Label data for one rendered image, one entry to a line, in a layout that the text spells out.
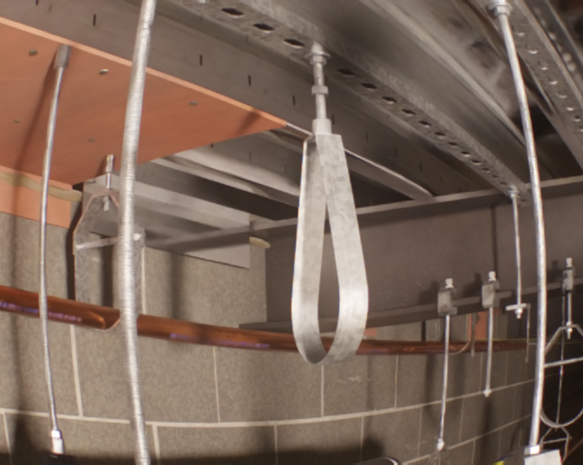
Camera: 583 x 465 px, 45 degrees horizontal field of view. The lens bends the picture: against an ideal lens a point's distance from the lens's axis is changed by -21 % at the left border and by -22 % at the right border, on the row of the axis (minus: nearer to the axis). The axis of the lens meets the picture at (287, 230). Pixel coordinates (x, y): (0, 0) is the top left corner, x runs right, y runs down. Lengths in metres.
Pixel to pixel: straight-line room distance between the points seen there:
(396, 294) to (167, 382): 0.48
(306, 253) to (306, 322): 0.06
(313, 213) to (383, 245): 0.87
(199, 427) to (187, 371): 0.12
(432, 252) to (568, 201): 0.35
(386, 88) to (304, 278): 0.24
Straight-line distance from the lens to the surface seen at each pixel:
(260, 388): 1.76
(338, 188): 0.76
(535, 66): 0.85
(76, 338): 1.35
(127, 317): 0.40
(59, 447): 0.73
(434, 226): 1.63
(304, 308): 0.82
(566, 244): 1.53
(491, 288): 1.45
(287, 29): 0.77
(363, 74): 0.88
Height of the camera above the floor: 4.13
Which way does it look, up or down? 11 degrees up
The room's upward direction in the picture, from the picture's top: 1 degrees counter-clockwise
